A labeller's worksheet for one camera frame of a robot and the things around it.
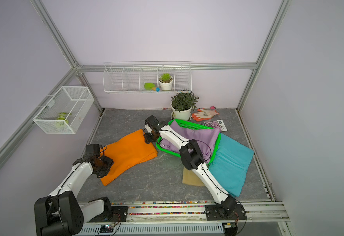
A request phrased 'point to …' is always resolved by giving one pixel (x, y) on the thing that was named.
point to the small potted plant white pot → (165, 81)
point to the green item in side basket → (62, 116)
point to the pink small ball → (212, 107)
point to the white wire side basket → (65, 111)
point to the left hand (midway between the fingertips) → (113, 165)
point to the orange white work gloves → (203, 114)
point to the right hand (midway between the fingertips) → (148, 138)
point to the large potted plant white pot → (181, 104)
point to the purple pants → (207, 139)
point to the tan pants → (189, 178)
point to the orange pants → (127, 153)
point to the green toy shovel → (149, 86)
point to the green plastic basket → (188, 125)
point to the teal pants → (228, 165)
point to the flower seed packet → (218, 124)
